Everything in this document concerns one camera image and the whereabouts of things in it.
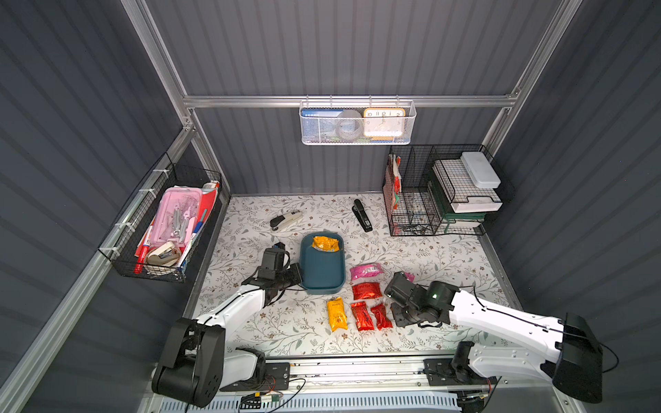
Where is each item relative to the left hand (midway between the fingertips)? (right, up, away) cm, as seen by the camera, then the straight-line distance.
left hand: (303, 272), depth 89 cm
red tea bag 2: (+20, -14, -6) cm, 25 cm away
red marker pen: (-37, +7, -26) cm, 46 cm away
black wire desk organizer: (+56, +31, +20) cm, 67 cm away
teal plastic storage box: (+6, +2, +9) cm, 11 cm away
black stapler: (+22, +20, +20) cm, 36 cm away
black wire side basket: (-31, +7, -23) cm, 40 cm away
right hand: (+32, -11, -10) cm, 35 cm away
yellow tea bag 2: (+12, -13, -8) cm, 19 cm away
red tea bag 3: (+26, -14, -8) cm, 31 cm away
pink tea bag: (+22, 0, +3) cm, 22 cm away
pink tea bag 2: (+38, -3, +3) cm, 38 cm away
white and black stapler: (-12, +18, +17) cm, 27 cm away
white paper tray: (+58, +29, +5) cm, 65 cm away
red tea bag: (+22, -6, 0) cm, 23 cm away
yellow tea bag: (+7, +9, +10) cm, 15 cm away
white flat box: (+67, +37, +9) cm, 77 cm away
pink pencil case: (-34, +19, -16) cm, 42 cm away
